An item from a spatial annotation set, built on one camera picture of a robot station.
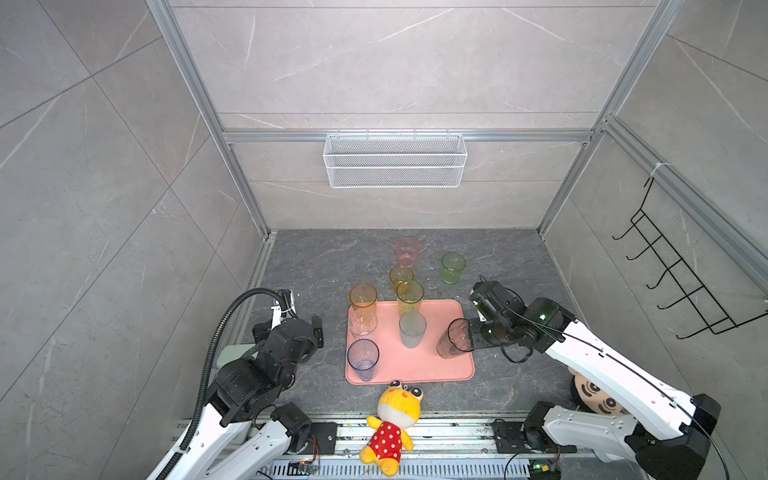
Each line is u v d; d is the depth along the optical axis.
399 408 0.71
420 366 0.86
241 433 0.43
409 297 0.97
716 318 0.58
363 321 0.86
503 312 0.53
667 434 0.39
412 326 0.90
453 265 1.08
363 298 0.90
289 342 0.46
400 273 1.02
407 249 1.10
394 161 1.01
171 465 0.39
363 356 0.77
